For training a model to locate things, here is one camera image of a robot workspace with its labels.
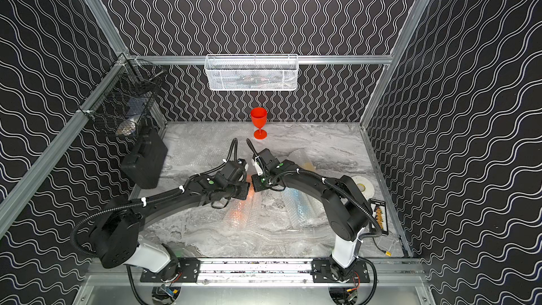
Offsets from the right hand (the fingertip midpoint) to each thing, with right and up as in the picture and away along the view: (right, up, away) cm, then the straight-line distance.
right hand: (256, 183), depth 89 cm
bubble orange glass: (-5, -10, -10) cm, 14 cm away
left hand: (-3, 0, -4) cm, 5 cm away
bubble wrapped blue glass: (+19, -8, -9) cm, 22 cm away
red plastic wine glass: (0, +30, +14) cm, 33 cm away
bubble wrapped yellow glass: (+20, +11, +6) cm, 23 cm away
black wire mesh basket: (-59, +36, +4) cm, 69 cm away
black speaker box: (-46, +9, -4) cm, 47 cm away
